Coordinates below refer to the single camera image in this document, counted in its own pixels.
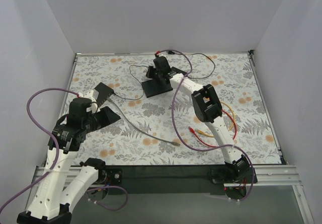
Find black network switch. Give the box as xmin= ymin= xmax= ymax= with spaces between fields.
xmin=141 ymin=79 xmax=173 ymax=98
xmin=93 ymin=82 xmax=114 ymax=108

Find thin black power cable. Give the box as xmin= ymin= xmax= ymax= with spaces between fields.
xmin=110 ymin=50 xmax=216 ymax=101

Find red ethernet cable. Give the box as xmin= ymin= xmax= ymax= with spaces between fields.
xmin=188 ymin=103 xmax=238 ymax=149

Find grey ethernet cable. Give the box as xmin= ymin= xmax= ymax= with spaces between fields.
xmin=109 ymin=98 xmax=181 ymax=147

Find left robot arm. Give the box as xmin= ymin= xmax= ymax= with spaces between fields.
xmin=17 ymin=98 xmax=121 ymax=223

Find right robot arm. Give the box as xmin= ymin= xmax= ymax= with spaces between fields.
xmin=142 ymin=54 xmax=255 ymax=184

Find floral patterned table mat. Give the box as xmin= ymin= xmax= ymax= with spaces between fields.
xmin=70 ymin=54 xmax=281 ymax=165

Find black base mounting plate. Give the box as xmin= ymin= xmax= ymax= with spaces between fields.
xmin=94 ymin=165 xmax=258 ymax=198

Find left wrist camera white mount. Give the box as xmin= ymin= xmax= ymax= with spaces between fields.
xmin=78 ymin=90 xmax=100 ymax=113

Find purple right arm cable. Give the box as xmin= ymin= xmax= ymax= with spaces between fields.
xmin=155 ymin=49 xmax=255 ymax=201

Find yellow ethernet cable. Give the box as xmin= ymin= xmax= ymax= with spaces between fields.
xmin=196 ymin=103 xmax=236 ymax=137

